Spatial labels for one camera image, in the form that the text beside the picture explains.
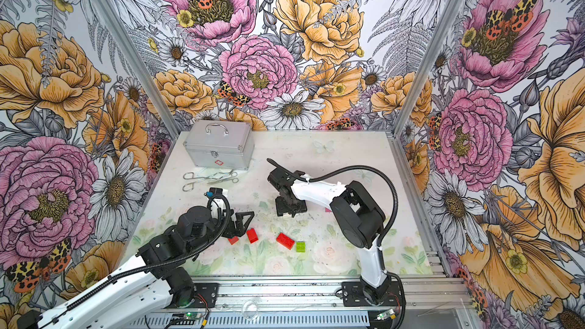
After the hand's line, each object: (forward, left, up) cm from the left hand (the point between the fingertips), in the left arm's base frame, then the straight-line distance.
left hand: (242, 219), depth 76 cm
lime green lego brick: (-5, -19, -13) cm, 24 cm away
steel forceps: (+23, +29, -15) cm, 40 cm away
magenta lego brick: (+10, -31, -15) cm, 36 cm away
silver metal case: (+35, +14, -1) cm, 38 cm away
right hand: (+7, -16, -13) cm, 21 cm away
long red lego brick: (-2, -14, -13) cm, 19 cm away
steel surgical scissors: (+28, +18, -15) cm, 37 cm away
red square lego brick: (-1, -2, -12) cm, 12 cm away
